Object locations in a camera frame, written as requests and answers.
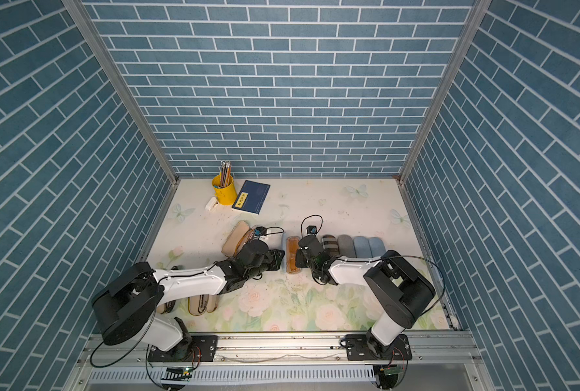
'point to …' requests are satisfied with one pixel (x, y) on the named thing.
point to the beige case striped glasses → (240, 234)
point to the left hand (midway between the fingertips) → (290, 256)
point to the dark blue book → (252, 197)
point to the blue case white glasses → (377, 247)
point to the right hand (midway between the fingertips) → (300, 253)
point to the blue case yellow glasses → (362, 247)
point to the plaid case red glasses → (330, 244)
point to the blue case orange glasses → (292, 245)
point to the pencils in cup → (226, 173)
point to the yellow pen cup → (225, 196)
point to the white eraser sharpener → (212, 204)
